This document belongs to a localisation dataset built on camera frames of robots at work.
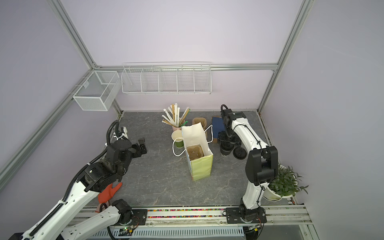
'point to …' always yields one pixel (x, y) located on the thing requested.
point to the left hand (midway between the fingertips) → (135, 142)
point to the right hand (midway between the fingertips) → (228, 144)
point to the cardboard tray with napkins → (218, 126)
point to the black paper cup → (225, 149)
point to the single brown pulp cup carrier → (195, 152)
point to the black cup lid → (239, 153)
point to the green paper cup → (178, 142)
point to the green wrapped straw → (184, 123)
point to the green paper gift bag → (199, 158)
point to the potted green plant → (285, 185)
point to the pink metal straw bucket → (174, 128)
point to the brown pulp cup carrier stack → (202, 120)
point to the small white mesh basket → (98, 91)
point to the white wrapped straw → (176, 115)
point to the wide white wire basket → (167, 79)
